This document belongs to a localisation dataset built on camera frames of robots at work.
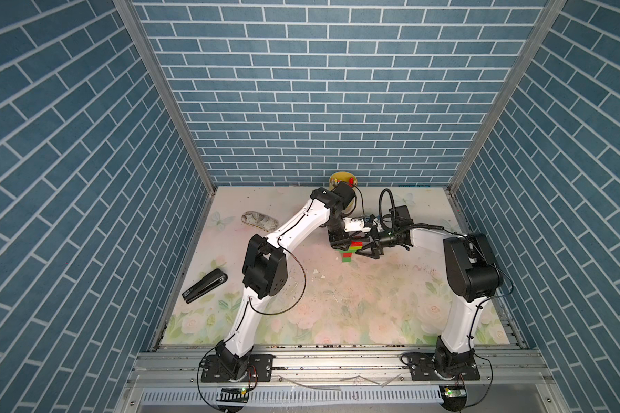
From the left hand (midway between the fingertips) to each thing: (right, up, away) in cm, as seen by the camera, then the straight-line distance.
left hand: (349, 239), depth 90 cm
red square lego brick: (0, -6, +3) cm, 7 cm away
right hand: (+2, -3, +1) cm, 4 cm away
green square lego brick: (-1, -8, +6) cm, 10 cm away
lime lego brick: (+1, -3, -2) cm, 4 cm away
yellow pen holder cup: (-1, +24, +17) cm, 30 cm away
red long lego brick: (+2, -1, -4) cm, 5 cm away
